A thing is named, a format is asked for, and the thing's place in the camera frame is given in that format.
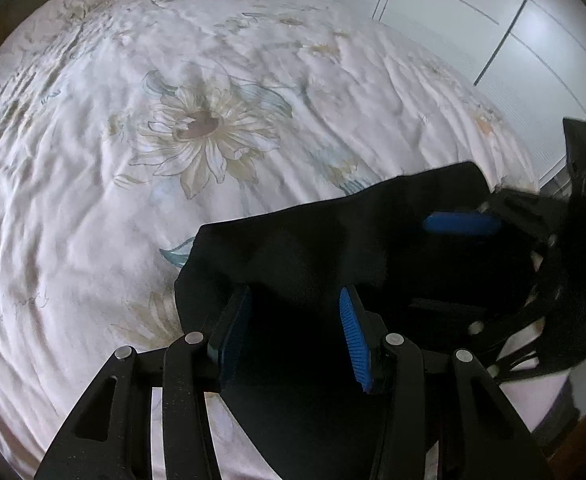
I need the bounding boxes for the black pants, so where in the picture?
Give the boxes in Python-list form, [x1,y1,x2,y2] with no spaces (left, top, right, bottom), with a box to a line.
[173,160,549,480]

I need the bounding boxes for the white wardrobe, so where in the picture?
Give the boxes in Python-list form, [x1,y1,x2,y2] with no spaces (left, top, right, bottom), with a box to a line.
[334,0,586,184]

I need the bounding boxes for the floral white duvet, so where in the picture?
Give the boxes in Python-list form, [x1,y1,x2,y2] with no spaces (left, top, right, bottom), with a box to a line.
[0,0,539,479]

